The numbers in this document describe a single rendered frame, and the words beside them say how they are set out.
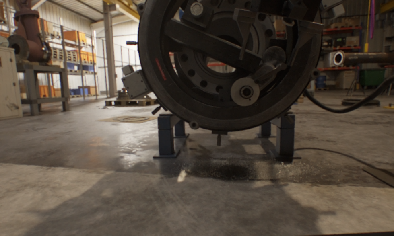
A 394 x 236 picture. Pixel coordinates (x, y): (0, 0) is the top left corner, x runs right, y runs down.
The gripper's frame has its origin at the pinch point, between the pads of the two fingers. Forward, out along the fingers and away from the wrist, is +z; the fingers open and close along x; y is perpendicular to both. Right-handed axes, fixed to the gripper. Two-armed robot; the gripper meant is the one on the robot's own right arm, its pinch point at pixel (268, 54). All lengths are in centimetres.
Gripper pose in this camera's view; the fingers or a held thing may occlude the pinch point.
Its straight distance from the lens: 51.4
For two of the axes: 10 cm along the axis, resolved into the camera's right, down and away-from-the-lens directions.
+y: 1.2, 5.1, -8.5
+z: -1.5, 8.6, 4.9
